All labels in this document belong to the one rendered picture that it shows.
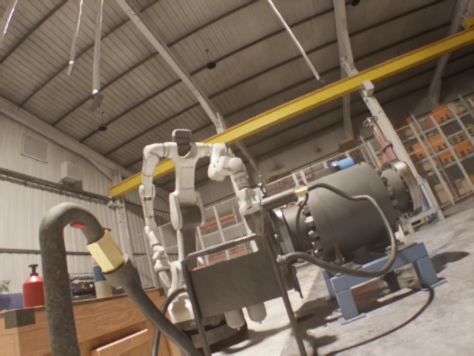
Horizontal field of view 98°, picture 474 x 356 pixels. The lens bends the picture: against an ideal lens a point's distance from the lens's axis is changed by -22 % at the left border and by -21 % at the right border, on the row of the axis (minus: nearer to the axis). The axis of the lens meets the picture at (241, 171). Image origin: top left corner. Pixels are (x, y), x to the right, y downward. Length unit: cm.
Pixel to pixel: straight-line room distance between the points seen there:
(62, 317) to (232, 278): 78
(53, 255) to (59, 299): 6
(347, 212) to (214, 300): 94
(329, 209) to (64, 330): 146
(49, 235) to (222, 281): 79
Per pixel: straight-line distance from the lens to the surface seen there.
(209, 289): 110
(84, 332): 100
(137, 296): 52
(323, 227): 160
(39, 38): 998
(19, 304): 172
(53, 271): 39
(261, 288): 104
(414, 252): 160
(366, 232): 170
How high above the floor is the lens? 43
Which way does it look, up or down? 21 degrees up
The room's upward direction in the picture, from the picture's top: 18 degrees counter-clockwise
